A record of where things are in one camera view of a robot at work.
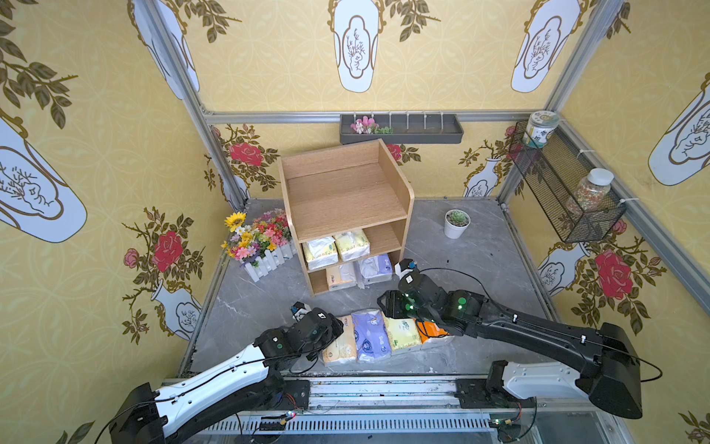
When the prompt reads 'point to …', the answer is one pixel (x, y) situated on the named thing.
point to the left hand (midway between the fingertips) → (330, 327)
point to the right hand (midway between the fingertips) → (385, 295)
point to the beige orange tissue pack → (344, 348)
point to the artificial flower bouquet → (250, 241)
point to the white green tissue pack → (321, 252)
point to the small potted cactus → (456, 223)
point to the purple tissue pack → (373, 340)
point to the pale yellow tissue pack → (353, 244)
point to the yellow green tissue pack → (401, 332)
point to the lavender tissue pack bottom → (376, 269)
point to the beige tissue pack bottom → (342, 276)
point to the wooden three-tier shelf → (349, 207)
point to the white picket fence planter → (270, 261)
